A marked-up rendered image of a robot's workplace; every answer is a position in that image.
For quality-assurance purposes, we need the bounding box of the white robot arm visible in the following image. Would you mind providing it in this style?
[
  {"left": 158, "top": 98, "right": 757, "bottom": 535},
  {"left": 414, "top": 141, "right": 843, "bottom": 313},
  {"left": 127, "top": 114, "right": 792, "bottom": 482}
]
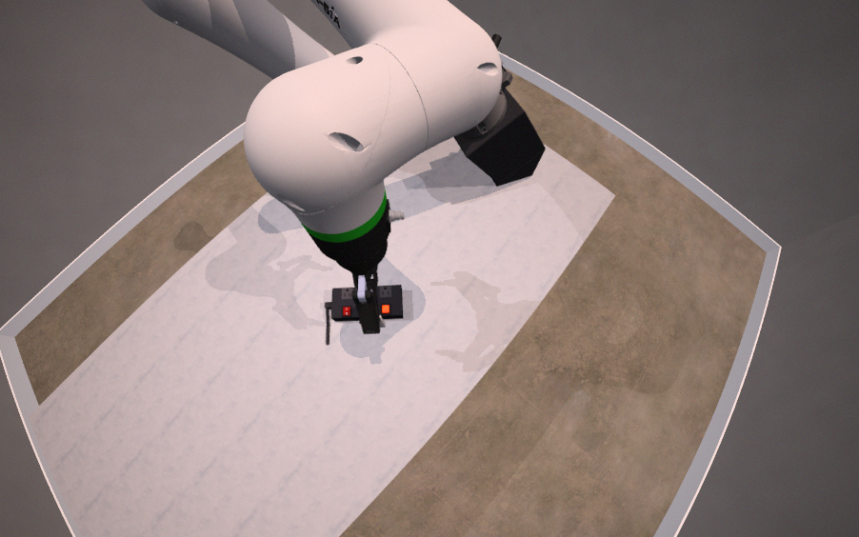
[{"left": 142, "top": 0, "right": 513, "bottom": 263}]

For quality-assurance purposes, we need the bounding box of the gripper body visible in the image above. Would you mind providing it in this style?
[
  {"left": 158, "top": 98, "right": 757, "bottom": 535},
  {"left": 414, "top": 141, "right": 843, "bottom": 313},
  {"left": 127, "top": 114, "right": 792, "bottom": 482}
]
[{"left": 336, "top": 239, "right": 388, "bottom": 282}]

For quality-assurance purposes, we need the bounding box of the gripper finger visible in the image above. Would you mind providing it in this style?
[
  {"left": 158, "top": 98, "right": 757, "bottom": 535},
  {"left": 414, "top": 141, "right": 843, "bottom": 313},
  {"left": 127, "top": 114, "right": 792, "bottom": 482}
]
[{"left": 351, "top": 265, "right": 386, "bottom": 334}]

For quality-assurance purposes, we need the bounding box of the black power strip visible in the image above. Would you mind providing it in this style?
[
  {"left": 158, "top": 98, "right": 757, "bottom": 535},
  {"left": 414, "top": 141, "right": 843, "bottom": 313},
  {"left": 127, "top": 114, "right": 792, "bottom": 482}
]
[{"left": 325, "top": 285, "right": 403, "bottom": 345}]

